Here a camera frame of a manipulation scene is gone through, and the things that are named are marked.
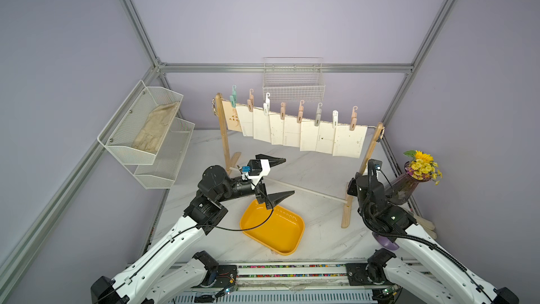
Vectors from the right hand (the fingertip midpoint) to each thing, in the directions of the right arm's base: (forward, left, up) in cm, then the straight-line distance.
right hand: (360, 178), depth 78 cm
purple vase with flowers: (+1, -21, +4) cm, 21 cm away
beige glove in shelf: (+13, +79, +12) cm, 81 cm away
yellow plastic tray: (-13, +30, -20) cm, 38 cm away
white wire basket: (+44, +23, +15) cm, 52 cm away
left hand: (-10, +29, +17) cm, 35 cm away
